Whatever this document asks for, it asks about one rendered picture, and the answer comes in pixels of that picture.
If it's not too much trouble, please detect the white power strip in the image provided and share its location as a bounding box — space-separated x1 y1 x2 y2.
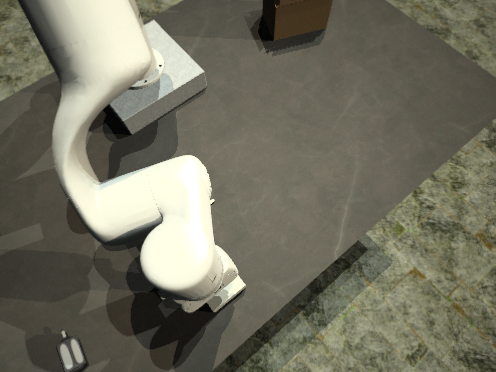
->
207 276 246 312

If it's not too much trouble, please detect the small brown cardboard box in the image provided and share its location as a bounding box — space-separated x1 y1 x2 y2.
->
263 0 333 40

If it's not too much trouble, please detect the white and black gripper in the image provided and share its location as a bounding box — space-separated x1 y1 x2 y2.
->
170 245 238 313

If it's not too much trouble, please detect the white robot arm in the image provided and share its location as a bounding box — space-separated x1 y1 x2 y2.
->
18 0 224 301

